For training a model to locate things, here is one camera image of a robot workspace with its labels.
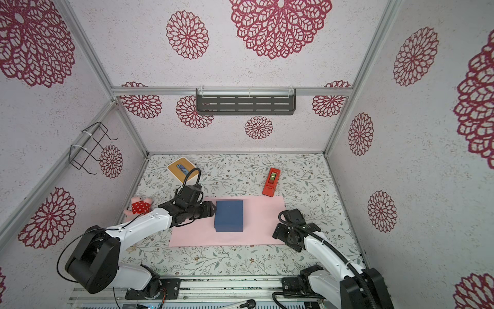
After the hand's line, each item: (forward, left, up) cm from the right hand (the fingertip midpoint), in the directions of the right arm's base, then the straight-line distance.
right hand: (280, 235), depth 86 cm
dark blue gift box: (+7, +24, +3) cm, 25 cm away
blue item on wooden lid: (+34, +51, +4) cm, 62 cm away
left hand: (+9, +31, +6) cm, 33 cm away
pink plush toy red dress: (+10, +66, +7) cm, 67 cm away
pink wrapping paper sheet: (+10, +9, -3) cm, 13 cm away
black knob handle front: (-26, +13, +1) cm, 29 cm away
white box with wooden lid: (+31, +54, +6) cm, 62 cm away
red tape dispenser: (+26, +3, +4) cm, 27 cm away
